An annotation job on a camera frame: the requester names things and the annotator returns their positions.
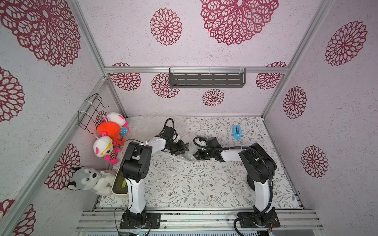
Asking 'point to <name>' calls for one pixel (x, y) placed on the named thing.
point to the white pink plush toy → (119, 118)
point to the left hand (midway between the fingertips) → (187, 150)
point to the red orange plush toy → (111, 130)
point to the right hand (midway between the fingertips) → (192, 155)
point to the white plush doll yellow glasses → (103, 146)
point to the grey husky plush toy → (88, 178)
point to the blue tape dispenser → (237, 132)
